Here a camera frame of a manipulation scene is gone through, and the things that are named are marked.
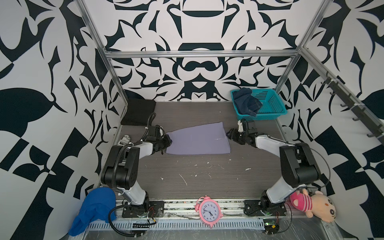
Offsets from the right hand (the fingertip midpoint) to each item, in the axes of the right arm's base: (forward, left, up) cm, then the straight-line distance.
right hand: (230, 133), depth 95 cm
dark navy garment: (+16, -11, +11) cm, 22 cm away
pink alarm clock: (-41, +16, -3) cm, 44 cm away
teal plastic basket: (+26, -37, -3) cm, 45 cm away
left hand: (-2, +36, -1) cm, 37 cm away
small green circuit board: (-47, -13, -7) cm, 49 cm away
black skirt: (+24, +64, -4) cm, 69 cm away
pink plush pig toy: (-40, -34, 0) cm, 52 cm away
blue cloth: (-38, +69, -1) cm, 79 cm away
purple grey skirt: (-1, +12, -5) cm, 13 cm away
